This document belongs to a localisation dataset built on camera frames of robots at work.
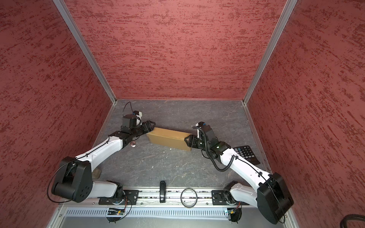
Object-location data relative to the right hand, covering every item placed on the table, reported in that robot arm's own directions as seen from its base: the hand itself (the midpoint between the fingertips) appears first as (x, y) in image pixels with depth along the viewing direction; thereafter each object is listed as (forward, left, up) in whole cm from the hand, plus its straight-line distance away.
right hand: (188, 142), depth 81 cm
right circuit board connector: (-34, -23, -15) cm, 43 cm away
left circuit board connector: (-31, +40, -15) cm, 53 cm away
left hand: (+11, +23, 0) cm, 26 cm away
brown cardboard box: (+2, +11, +2) cm, 12 cm away
